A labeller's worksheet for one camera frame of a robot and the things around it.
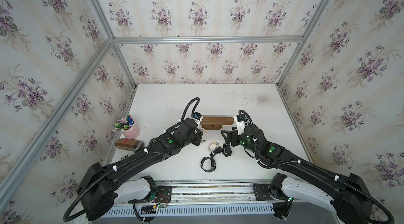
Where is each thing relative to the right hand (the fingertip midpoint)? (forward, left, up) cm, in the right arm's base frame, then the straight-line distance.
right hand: (229, 131), depth 78 cm
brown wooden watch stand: (+9, +6, -7) cm, 13 cm away
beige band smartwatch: (-2, +8, -16) cm, 18 cm away
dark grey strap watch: (-5, +5, -13) cm, 15 cm away
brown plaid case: (-4, +55, -11) cm, 56 cm away
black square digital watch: (-5, 0, -12) cm, 13 cm away
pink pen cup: (+2, +53, -7) cm, 54 cm away
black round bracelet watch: (-13, +8, -11) cm, 19 cm away
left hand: (0, +14, -1) cm, 14 cm away
